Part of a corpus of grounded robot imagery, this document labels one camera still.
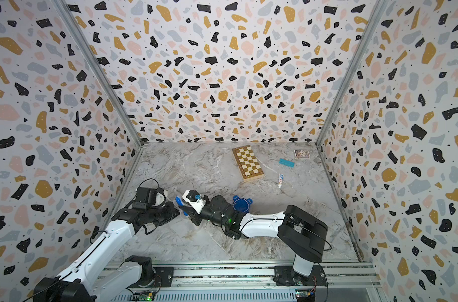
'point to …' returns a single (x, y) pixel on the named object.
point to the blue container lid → (241, 204)
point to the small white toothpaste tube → (280, 178)
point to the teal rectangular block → (284, 161)
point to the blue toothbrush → (181, 203)
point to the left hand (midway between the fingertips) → (182, 210)
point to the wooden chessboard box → (247, 163)
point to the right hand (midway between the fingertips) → (183, 203)
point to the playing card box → (302, 154)
